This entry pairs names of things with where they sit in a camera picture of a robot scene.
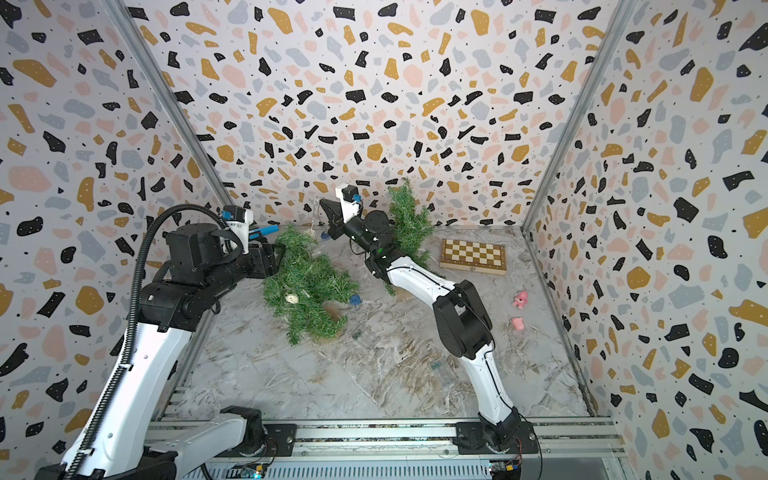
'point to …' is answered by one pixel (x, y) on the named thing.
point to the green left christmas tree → (307, 292)
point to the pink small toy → (518, 323)
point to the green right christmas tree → (414, 225)
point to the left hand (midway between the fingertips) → (274, 245)
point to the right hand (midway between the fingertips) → (323, 202)
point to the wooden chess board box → (473, 256)
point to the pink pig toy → (521, 299)
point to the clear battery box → (436, 364)
